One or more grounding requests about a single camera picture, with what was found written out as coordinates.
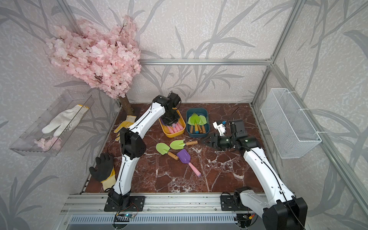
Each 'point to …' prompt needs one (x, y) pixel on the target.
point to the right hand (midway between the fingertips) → (204, 142)
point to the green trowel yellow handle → (195, 119)
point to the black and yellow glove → (104, 170)
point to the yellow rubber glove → (130, 120)
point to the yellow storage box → (181, 123)
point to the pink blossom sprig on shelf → (48, 143)
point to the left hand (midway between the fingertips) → (177, 122)
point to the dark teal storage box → (203, 111)
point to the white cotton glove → (66, 120)
